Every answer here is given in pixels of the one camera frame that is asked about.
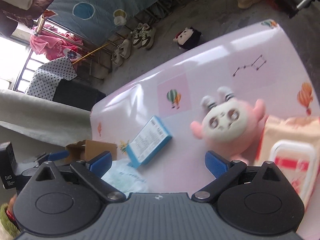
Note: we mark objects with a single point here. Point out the grey white curtain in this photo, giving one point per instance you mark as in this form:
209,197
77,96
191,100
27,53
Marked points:
44,120

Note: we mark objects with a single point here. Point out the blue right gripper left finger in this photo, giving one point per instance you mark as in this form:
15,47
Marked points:
100,164

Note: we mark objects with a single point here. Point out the beige sneaker pair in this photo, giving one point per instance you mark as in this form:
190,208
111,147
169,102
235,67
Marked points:
121,53

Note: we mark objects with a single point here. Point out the pink round plush toy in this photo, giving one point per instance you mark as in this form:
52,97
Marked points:
230,126

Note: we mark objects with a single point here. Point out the pink wet wipes pack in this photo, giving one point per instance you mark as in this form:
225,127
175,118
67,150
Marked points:
293,145

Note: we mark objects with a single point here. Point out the white green sneaker pair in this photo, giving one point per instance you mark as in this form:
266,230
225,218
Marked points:
143,36

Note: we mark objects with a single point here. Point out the brown cardboard box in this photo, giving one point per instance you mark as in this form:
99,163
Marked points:
88,149

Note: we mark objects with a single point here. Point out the white green plastic bag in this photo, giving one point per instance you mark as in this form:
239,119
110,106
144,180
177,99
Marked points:
124,177

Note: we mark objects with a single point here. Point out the polka dot cloth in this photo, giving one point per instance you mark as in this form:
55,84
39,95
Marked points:
48,76

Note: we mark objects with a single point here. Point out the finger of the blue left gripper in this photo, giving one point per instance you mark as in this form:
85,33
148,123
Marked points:
58,155

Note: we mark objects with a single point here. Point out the blue white carton box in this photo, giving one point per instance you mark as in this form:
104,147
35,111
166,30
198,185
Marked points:
148,142

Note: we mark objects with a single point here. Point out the black red plush toy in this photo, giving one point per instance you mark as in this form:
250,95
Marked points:
188,39

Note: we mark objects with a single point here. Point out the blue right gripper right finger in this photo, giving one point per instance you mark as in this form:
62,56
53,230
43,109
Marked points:
216,164

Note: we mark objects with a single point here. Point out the person's hand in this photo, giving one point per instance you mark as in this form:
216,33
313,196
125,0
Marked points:
8,227

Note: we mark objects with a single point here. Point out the teal circle patterned blanket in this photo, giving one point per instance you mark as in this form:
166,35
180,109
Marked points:
96,20

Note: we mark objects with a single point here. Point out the pink hanging garment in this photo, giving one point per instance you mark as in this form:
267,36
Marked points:
54,47

